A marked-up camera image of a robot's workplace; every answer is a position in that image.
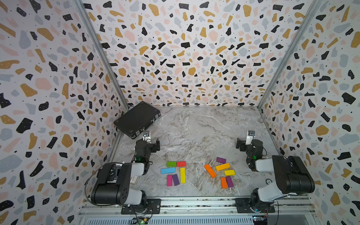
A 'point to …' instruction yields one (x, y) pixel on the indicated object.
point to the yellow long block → (183, 174)
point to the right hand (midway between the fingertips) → (247, 138)
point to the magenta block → (169, 180)
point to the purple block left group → (176, 180)
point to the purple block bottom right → (229, 182)
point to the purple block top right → (221, 160)
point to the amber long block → (222, 166)
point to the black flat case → (137, 119)
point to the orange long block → (209, 169)
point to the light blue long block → (168, 170)
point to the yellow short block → (229, 172)
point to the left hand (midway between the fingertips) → (151, 138)
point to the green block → (171, 164)
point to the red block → (181, 164)
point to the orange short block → (223, 182)
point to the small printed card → (133, 180)
